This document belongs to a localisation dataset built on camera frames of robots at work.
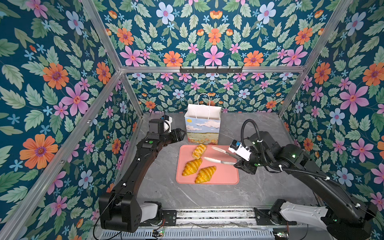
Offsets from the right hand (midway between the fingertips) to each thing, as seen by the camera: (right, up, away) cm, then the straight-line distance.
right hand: (237, 158), depth 67 cm
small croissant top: (-19, -2, +26) cm, 33 cm away
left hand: (-26, +13, +11) cm, 31 cm away
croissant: (-23, -9, +19) cm, 31 cm away
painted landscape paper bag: (-16, +17, +18) cm, 29 cm away
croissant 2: (-14, -13, +17) cm, 26 cm away
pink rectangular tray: (-2, -14, +22) cm, 26 cm away
